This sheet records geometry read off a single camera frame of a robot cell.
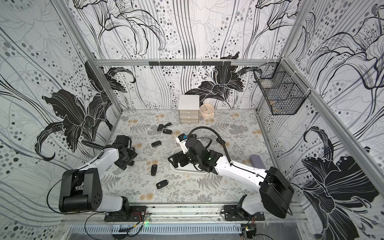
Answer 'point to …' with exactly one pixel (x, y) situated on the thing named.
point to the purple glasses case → (257, 161)
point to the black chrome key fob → (167, 124)
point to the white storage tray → (188, 168)
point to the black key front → (161, 184)
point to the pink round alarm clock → (206, 110)
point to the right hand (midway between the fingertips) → (176, 154)
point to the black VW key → (167, 131)
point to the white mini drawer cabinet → (188, 107)
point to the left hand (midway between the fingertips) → (133, 160)
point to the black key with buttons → (156, 143)
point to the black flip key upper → (160, 127)
